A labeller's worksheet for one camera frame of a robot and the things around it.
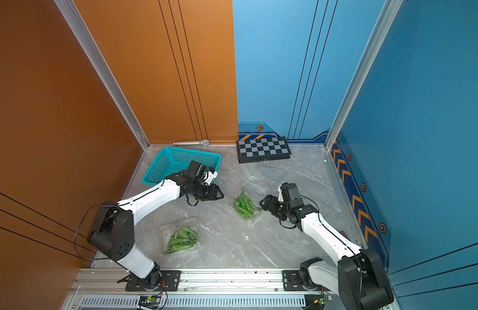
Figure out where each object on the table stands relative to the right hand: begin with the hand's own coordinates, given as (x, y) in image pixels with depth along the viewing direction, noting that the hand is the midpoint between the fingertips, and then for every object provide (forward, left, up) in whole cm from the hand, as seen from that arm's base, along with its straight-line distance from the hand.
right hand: (265, 205), depth 85 cm
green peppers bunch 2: (-13, +35, -5) cm, 38 cm away
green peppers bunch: (+3, +10, -5) cm, 11 cm away
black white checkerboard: (+39, -1, -5) cm, 40 cm away
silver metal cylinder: (+46, +36, -5) cm, 58 cm away
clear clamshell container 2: (-9, +44, -7) cm, 45 cm away
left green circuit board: (-34, +45, -11) cm, 57 cm away
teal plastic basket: (+28, +54, -3) cm, 61 cm away
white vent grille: (-34, +25, -9) cm, 44 cm away
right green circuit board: (-33, -20, -9) cm, 40 cm away
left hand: (+5, +20, +2) cm, 20 cm away
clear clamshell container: (0, +4, -8) cm, 9 cm away
